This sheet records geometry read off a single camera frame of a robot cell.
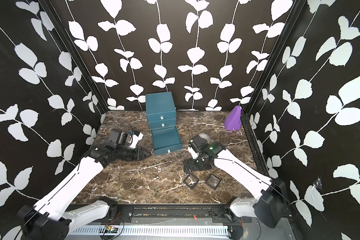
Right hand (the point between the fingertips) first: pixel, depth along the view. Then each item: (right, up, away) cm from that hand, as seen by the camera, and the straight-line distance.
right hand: (189, 167), depth 77 cm
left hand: (-20, +8, -3) cm, 22 cm away
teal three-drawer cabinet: (-17, +29, +14) cm, 36 cm away
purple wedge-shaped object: (+31, +24, +27) cm, 48 cm away
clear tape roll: (+11, +14, +28) cm, 33 cm away
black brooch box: (+1, -11, +9) cm, 15 cm away
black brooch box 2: (+14, -11, +9) cm, 20 cm away
